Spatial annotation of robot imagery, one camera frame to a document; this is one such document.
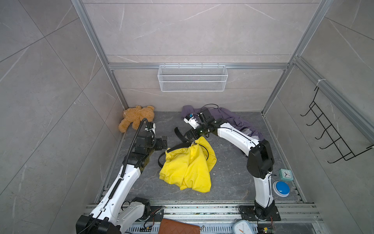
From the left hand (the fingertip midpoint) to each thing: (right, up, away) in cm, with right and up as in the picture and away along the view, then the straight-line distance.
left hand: (159, 135), depth 79 cm
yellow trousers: (+17, -18, +2) cm, 25 cm away
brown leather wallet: (+7, -43, -10) cm, 45 cm away
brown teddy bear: (-23, +12, +27) cm, 38 cm away
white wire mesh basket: (+17, +38, +22) cm, 47 cm away
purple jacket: (+45, +14, +38) cm, 60 cm away
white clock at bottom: (+42, -43, -11) cm, 61 cm away
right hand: (+17, 0, +9) cm, 19 cm away
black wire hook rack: (+82, -6, -20) cm, 85 cm away
